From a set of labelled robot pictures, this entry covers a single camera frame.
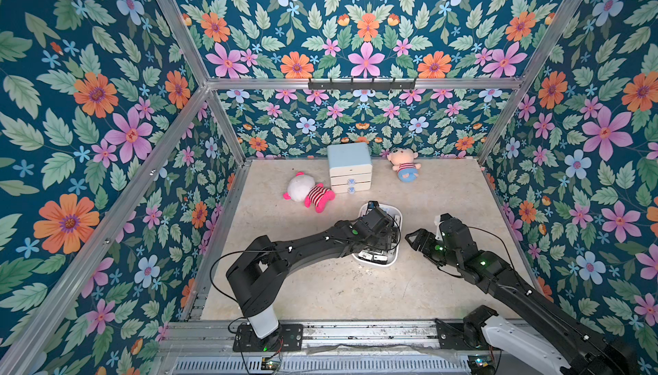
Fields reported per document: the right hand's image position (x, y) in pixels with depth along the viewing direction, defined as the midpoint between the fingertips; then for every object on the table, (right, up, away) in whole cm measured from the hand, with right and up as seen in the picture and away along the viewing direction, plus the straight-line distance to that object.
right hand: (411, 240), depth 79 cm
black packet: (-14, -6, +5) cm, 16 cm away
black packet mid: (-9, -7, +4) cm, 12 cm away
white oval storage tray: (-4, -6, +7) cm, 10 cm away
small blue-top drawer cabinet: (-19, +24, +19) cm, 36 cm away
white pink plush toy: (-38, +16, +22) cm, 47 cm away
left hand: (-7, 0, +5) cm, 9 cm away
